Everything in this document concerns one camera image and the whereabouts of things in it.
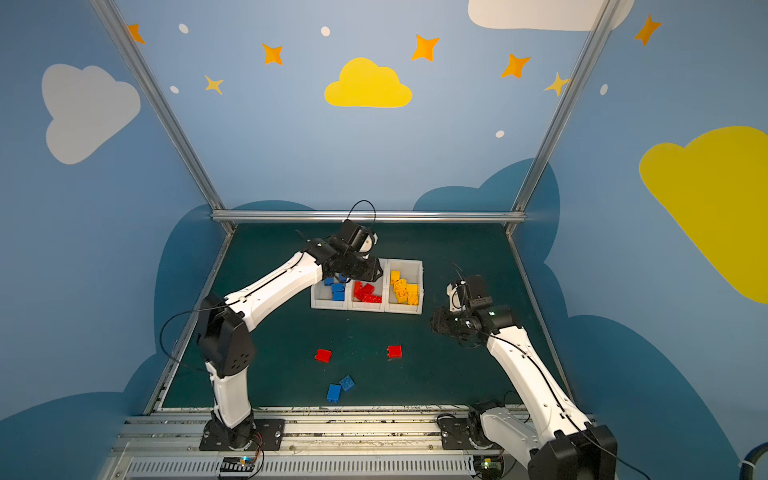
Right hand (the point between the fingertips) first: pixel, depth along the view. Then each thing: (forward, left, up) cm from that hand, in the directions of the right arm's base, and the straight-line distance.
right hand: (439, 320), depth 80 cm
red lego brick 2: (+17, +22, -12) cm, 30 cm away
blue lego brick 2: (-14, +25, -13) cm, 31 cm away
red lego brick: (+15, +25, -10) cm, 31 cm away
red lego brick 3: (-6, +33, -14) cm, 37 cm away
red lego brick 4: (-4, +12, -14) cm, 19 cm away
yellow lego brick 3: (+17, +7, -10) cm, 21 cm away
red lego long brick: (+13, +21, -12) cm, 28 cm away
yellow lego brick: (+22, +13, -11) cm, 28 cm away
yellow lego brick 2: (+17, +11, -10) cm, 23 cm away
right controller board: (-31, -13, -17) cm, 38 cm away
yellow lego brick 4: (+12, +7, -10) cm, 17 cm away
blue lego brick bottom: (-17, +28, -13) cm, 35 cm away
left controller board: (-34, +50, -16) cm, 63 cm away
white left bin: (+13, +37, -13) cm, 42 cm away
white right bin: (+25, +7, -12) cm, 28 cm away
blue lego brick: (+14, +32, -11) cm, 36 cm away
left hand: (+14, +18, +4) cm, 23 cm away
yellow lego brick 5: (+14, +10, -12) cm, 21 cm away
